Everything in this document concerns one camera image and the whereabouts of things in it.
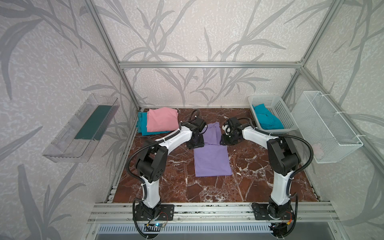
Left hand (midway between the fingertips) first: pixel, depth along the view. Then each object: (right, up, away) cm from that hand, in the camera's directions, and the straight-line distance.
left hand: (201, 141), depth 92 cm
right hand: (+14, +1, +6) cm, 15 cm away
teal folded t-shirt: (-42, +10, +12) cm, 45 cm away
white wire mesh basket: (+54, +5, -30) cm, 63 cm away
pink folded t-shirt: (-28, +14, +15) cm, 35 cm away
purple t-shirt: (+7, -11, -1) cm, 13 cm away
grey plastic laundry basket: (+59, +24, +24) cm, 68 cm away
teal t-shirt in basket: (+47, +13, +13) cm, 50 cm away
